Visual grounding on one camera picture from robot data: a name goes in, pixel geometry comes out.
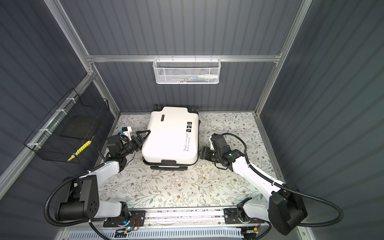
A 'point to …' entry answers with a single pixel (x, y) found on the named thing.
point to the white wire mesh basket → (186, 71)
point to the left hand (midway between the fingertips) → (149, 135)
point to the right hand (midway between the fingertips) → (203, 154)
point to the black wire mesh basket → (66, 125)
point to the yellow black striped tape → (87, 143)
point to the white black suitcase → (172, 143)
